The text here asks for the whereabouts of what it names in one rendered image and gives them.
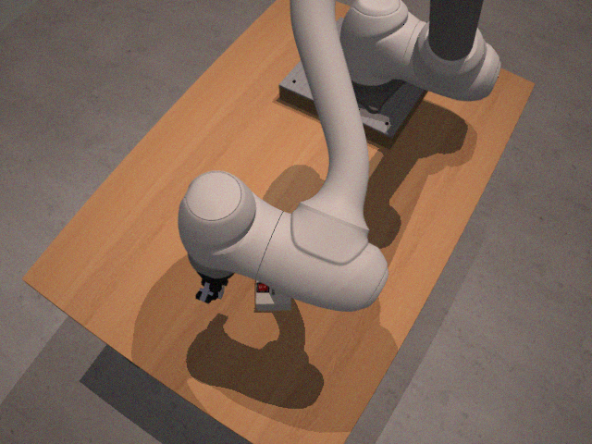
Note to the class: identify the grey power strip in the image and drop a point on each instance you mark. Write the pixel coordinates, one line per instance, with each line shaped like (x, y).
(270, 300)

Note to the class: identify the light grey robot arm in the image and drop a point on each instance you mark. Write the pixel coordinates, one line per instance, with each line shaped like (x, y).
(319, 254)

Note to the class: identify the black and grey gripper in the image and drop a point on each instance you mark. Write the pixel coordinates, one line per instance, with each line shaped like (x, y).
(216, 285)

